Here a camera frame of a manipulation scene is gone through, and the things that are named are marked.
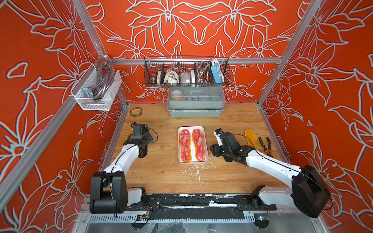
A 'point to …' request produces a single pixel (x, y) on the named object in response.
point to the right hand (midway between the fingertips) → (211, 146)
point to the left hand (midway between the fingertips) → (146, 136)
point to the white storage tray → (190, 128)
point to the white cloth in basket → (170, 77)
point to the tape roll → (136, 112)
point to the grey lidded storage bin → (195, 102)
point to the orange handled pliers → (269, 150)
